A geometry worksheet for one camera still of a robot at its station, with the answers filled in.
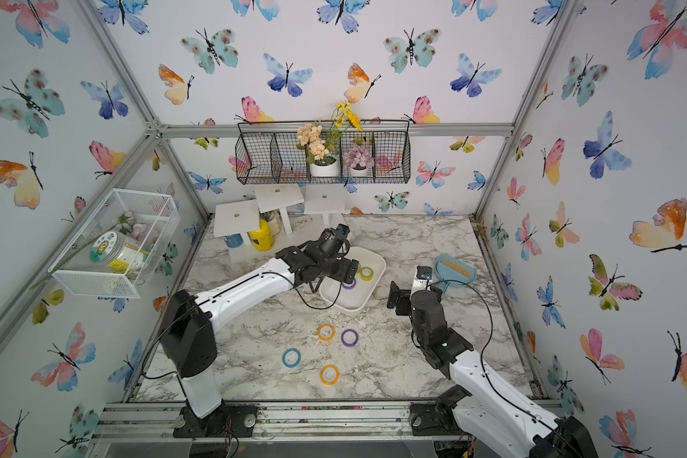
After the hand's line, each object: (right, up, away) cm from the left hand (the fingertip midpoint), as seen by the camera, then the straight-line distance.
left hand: (348, 261), depth 86 cm
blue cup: (-42, +6, +19) cm, 47 cm away
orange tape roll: (-7, -23, +3) cm, 24 cm away
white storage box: (+3, -12, +5) cm, 14 cm away
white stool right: (-9, +22, +20) cm, 31 cm away
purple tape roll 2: (0, -24, +3) cm, 24 cm away
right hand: (+18, -5, -5) cm, 19 cm away
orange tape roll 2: (-5, -32, -5) cm, 33 cm away
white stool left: (-39, +14, +13) cm, 43 cm away
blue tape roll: (-15, -29, -2) cm, 33 cm away
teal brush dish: (+37, -4, +17) cm, 41 cm away
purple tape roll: (0, -10, +13) cm, 16 cm away
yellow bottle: (-30, +7, +16) cm, 35 cm away
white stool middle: (-24, +21, +11) cm, 33 cm away
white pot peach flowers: (-8, +31, +6) cm, 33 cm away
